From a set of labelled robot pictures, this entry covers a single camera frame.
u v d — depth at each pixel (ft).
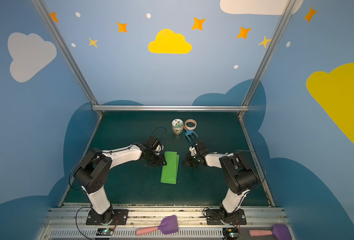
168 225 2.36
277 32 2.53
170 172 2.93
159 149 2.73
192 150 3.05
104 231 2.35
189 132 3.57
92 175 1.57
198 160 2.41
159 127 2.68
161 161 2.69
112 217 2.26
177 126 3.42
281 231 2.33
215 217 2.45
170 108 4.18
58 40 2.58
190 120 3.80
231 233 2.34
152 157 2.58
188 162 2.76
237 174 1.59
